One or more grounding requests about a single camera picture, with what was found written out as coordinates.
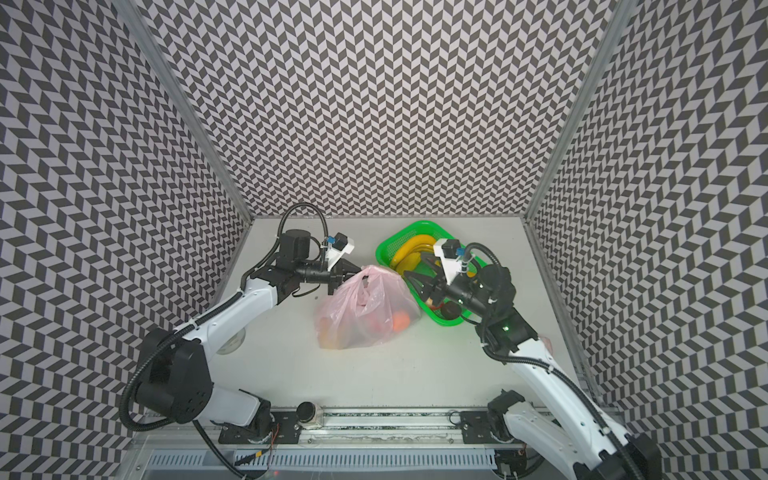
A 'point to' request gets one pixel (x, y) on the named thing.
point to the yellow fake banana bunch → (409, 253)
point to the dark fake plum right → (450, 310)
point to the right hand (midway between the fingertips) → (412, 274)
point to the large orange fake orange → (401, 321)
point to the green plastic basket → (395, 238)
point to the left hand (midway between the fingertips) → (366, 275)
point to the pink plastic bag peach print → (366, 310)
